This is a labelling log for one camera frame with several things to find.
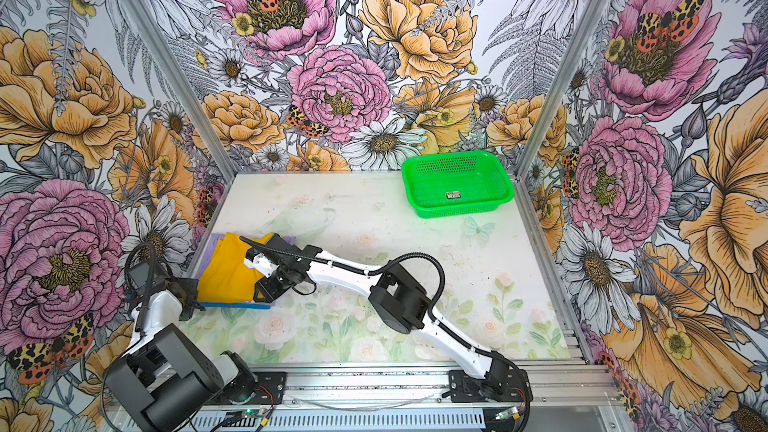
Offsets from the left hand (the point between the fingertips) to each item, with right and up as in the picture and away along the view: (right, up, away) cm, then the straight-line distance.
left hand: (196, 300), depth 83 cm
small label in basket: (+77, +29, +32) cm, 88 cm away
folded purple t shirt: (-4, +12, +13) cm, 18 cm away
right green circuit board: (+81, -23, -12) cm, 85 cm away
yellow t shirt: (+7, +6, +3) cm, 9 cm away
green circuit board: (+21, -23, -12) cm, 33 cm away
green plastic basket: (+73, +34, +36) cm, 88 cm away
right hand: (+19, 0, 0) cm, 19 cm away
